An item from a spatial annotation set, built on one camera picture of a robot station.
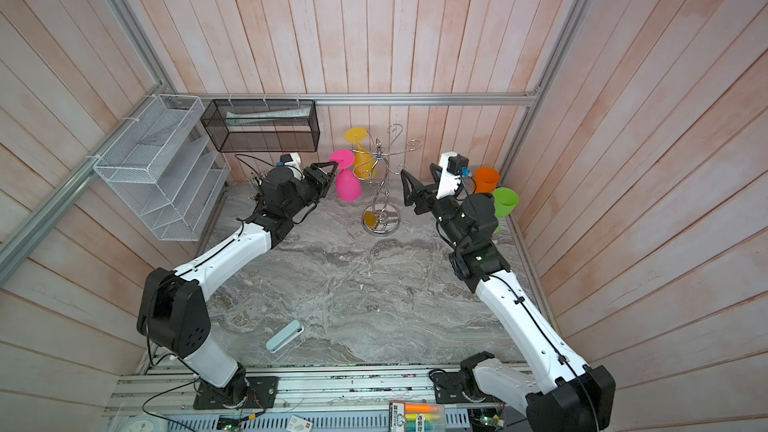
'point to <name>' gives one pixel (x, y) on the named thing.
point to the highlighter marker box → (416, 417)
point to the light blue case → (292, 331)
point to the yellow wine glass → (365, 163)
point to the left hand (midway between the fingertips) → (340, 170)
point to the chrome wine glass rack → (383, 219)
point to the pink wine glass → (348, 183)
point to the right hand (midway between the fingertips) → (416, 169)
